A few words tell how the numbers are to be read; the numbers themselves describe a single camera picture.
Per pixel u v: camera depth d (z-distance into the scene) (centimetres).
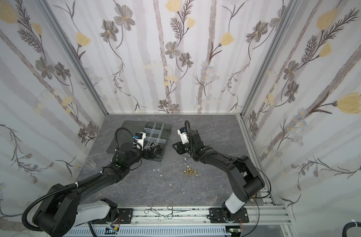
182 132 80
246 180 46
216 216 73
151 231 70
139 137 72
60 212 41
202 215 76
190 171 89
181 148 78
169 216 75
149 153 74
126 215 74
